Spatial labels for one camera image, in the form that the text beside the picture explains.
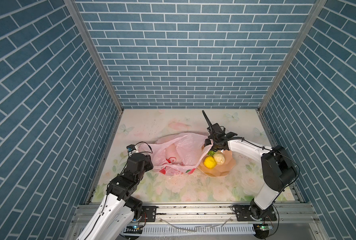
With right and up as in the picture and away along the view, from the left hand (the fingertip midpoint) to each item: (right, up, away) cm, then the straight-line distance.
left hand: (150, 157), depth 78 cm
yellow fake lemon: (+33, -5, +8) cm, 35 cm away
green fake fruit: (+34, 0, +11) cm, 36 cm away
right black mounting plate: (+49, -22, -12) cm, 55 cm away
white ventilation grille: (+20, -33, -7) cm, 40 cm away
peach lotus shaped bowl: (+39, -10, +10) cm, 41 cm away
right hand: (+32, +5, +15) cm, 36 cm away
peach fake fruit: (+10, -3, +17) cm, 20 cm away
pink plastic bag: (+22, +3, +11) cm, 25 cm away
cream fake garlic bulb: (+39, -2, +9) cm, 40 cm away
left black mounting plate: (0, -28, -3) cm, 28 cm away
